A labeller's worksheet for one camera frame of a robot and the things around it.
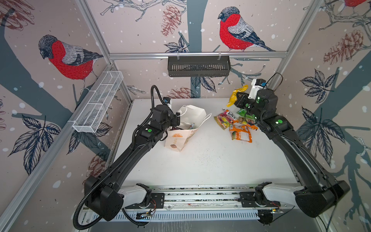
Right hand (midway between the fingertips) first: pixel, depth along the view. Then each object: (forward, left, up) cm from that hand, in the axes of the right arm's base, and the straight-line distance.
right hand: (234, 94), depth 69 cm
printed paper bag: (+4, +22, -24) cm, 33 cm away
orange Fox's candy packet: (0, -11, -36) cm, 37 cm away
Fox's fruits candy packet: (+12, -2, -35) cm, 37 cm away
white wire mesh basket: (-12, +72, -6) cm, 74 cm away
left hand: (-4, +31, -10) cm, 33 cm away
